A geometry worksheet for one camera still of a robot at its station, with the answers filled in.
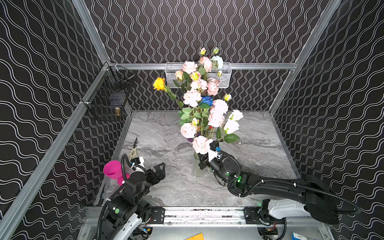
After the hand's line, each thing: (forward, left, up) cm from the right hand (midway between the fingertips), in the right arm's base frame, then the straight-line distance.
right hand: (196, 146), depth 69 cm
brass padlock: (+21, +43, +4) cm, 48 cm away
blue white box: (-31, -46, -28) cm, 62 cm away
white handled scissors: (+10, +41, -25) cm, 49 cm away
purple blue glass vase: (+2, 0, +6) cm, 6 cm away
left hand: (-7, +17, -8) cm, 20 cm away
